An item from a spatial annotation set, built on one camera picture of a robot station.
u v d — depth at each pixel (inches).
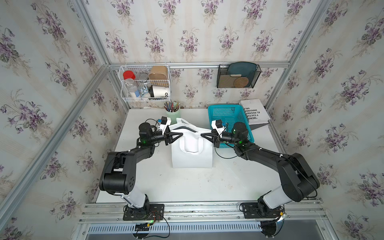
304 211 29.6
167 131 29.9
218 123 26.3
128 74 36.0
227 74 37.2
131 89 35.6
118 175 18.4
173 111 37.8
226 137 27.6
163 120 28.1
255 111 42.3
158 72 35.0
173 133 29.9
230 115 41.0
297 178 17.4
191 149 30.7
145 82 36.6
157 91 36.6
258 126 40.7
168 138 29.2
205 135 29.6
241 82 38.2
